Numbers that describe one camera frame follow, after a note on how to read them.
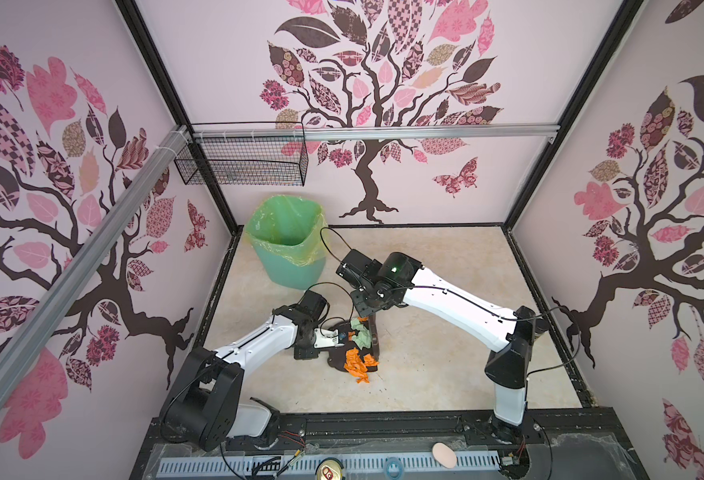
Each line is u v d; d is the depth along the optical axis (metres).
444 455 0.70
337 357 0.83
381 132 0.94
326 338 0.77
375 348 0.78
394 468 0.70
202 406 0.42
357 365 0.81
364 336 0.87
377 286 0.51
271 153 0.95
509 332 0.45
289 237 1.07
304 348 0.76
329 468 0.60
